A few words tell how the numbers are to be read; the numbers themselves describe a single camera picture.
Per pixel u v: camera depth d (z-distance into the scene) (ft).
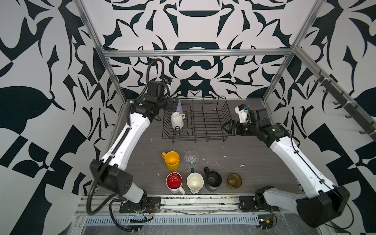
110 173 1.31
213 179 2.66
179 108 3.26
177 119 3.08
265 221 2.33
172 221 2.13
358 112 1.81
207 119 3.45
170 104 2.25
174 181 2.62
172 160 2.87
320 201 1.22
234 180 2.66
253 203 2.44
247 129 2.06
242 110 2.22
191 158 2.92
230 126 2.20
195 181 2.63
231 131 2.22
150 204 2.41
